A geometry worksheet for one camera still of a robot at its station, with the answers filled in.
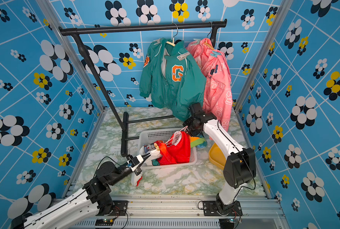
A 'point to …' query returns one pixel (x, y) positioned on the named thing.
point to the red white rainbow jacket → (169, 154)
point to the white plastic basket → (148, 136)
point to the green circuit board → (104, 222)
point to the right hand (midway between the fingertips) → (185, 126)
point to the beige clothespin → (156, 146)
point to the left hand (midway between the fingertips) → (149, 152)
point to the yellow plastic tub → (216, 156)
